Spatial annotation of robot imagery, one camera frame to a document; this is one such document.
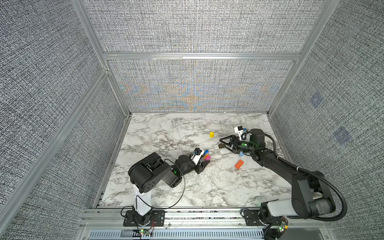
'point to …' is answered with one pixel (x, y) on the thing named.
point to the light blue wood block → (241, 154)
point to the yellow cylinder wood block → (211, 134)
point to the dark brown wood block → (221, 146)
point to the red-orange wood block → (239, 164)
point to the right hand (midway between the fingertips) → (221, 142)
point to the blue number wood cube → (206, 151)
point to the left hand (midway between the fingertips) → (206, 159)
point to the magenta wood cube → (208, 158)
